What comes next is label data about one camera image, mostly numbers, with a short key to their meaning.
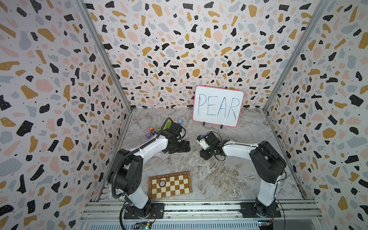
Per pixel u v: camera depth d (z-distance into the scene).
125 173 0.45
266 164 0.49
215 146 0.73
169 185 0.80
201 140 0.87
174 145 0.75
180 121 1.13
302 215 0.75
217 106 1.04
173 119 1.13
